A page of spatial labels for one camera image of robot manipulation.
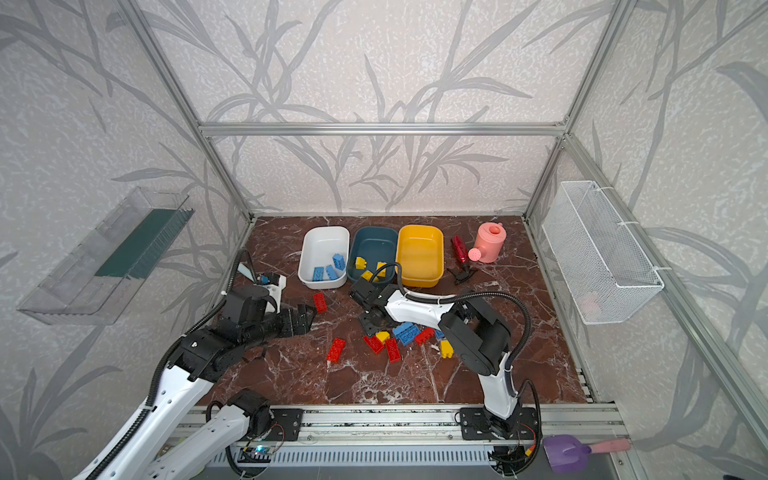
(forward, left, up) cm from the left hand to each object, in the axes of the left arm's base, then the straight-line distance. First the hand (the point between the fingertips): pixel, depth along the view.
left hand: (306, 303), depth 74 cm
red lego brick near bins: (+11, +3, -20) cm, 23 cm away
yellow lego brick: (+24, -9, -18) cm, 31 cm away
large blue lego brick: (0, -25, -18) cm, 31 cm away
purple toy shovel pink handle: (-30, -63, -17) cm, 72 cm away
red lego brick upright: (-5, -22, -18) cm, 29 cm away
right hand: (+6, -15, -18) cm, 25 cm away
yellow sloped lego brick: (-1, -19, -17) cm, 25 cm away
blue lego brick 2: (+21, +1, -19) cm, 28 cm away
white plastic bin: (+31, +7, -17) cm, 36 cm away
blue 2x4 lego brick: (+21, +5, -20) cm, 29 cm away
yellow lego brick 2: (-5, -37, -17) cm, 41 cm away
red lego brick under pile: (-4, -16, -17) cm, 24 cm away
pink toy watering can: (+29, -53, -9) cm, 61 cm away
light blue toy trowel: (+22, +30, -19) cm, 42 cm away
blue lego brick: (+24, -2, -16) cm, 29 cm away
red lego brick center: (-1, -31, -17) cm, 35 cm away
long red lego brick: (-6, -5, -18) cm, 20 cm away
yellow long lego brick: (+20, -12, -19) cm, 30 cm away
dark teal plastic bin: (+32, -12, -19) cm, 39 cm away
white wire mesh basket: (-1, -67, +16) cm, 69 cm away
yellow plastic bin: (+30, -30, -20) cm, 47 cm away
